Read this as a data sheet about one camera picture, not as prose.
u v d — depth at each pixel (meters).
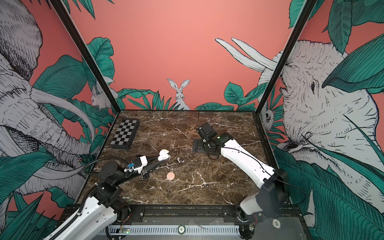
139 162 0.53
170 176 0.86
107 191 0.55
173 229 0.70
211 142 0.55
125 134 1.01
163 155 0.62
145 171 0.58
